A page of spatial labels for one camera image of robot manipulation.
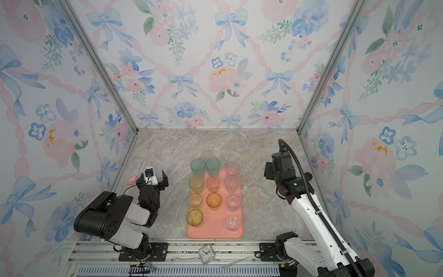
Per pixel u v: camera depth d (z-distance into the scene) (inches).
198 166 37.5
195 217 32.4
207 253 28.4
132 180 37.1
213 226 31.6
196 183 37.2
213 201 33.6
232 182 37.3
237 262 28.4
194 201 34.4
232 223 32.1
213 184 36.4
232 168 38.4
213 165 35.7
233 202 34.6
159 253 29.0
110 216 17.9
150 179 29.3
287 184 20.2
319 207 18.1
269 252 28.2
